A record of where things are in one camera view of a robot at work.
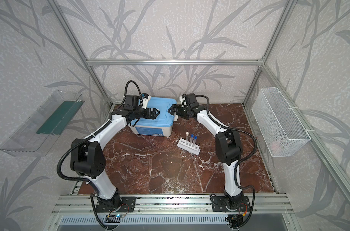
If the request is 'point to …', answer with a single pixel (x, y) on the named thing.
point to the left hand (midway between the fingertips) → (155, 106)
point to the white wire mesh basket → (282, 131)
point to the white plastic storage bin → (151, 131)
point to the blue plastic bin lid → (164, 118)
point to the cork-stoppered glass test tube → (187, 134)
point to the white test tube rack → (182, 144)
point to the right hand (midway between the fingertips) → (174, 107)
